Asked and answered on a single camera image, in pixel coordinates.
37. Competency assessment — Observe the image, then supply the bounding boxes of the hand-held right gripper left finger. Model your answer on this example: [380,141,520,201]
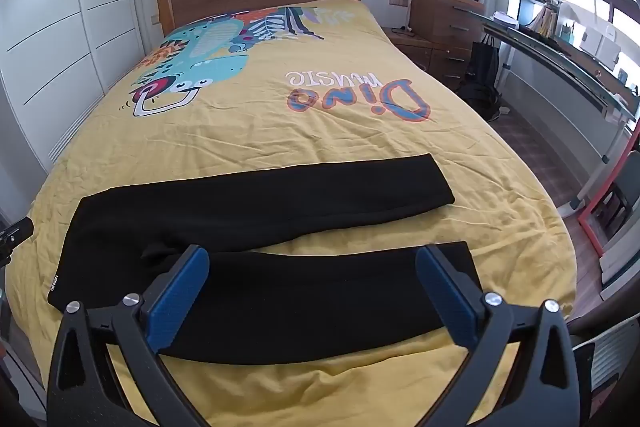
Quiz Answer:
[46,244,211,427]

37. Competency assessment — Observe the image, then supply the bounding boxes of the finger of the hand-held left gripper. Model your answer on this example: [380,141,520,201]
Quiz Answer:
[0,217,34,265]

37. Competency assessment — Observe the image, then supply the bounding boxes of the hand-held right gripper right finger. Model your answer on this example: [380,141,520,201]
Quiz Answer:
[415,243,581,427]

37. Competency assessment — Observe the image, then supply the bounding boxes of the black pants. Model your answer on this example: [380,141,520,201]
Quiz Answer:
[48,153,485,365]

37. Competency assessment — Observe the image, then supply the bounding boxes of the white slatted panel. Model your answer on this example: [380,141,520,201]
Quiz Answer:
[572,322,640,408]

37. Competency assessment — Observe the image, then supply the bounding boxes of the dark chair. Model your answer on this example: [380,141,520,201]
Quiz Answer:
[592,182,632,235]

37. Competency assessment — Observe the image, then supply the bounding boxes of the black backpack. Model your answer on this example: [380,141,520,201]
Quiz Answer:
[454,79,503,122]

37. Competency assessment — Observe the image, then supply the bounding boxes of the white wardrobe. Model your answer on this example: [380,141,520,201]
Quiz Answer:
[0,0,160,228]

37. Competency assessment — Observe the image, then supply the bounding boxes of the yellow printed blanket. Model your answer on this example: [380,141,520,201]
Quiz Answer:
[5,0,578,427]

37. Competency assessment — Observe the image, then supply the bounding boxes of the black tote bag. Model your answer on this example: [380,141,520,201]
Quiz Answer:
[471,34,502,84]

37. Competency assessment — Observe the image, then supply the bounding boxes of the wooden nightstand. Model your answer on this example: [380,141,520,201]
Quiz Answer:
[382,27,434,72]

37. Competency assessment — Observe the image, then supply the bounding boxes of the glass desk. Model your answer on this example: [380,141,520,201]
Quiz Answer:
[482,9,640,214]

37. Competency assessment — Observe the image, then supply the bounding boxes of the wooden dresser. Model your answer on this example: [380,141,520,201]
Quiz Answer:
[409,0,486,80]

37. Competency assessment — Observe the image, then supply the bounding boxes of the white boxes on desk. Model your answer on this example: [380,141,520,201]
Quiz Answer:
[582,29,622,68]

